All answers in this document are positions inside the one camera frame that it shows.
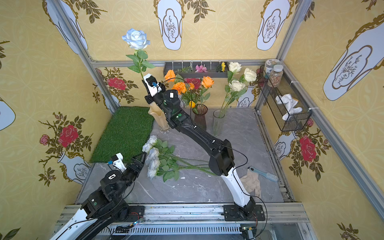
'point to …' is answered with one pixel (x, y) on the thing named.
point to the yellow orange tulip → (192, 104)
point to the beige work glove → (251, 182)
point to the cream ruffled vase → (159, 116)
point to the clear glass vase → (218, 116)
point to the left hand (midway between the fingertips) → (140, 156)
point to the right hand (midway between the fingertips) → (152, 75)
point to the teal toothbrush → (268, 175)
